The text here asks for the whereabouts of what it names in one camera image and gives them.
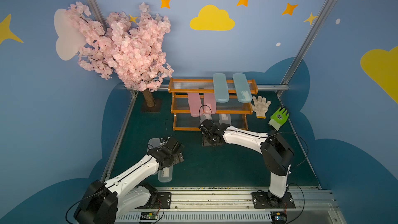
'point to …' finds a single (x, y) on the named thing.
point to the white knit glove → (260, 106)
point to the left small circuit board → (148, 215)
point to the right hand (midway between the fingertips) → (208, 140)
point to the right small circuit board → (279, 217)
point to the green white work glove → (278, 118)
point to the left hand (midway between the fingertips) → (175, 156)
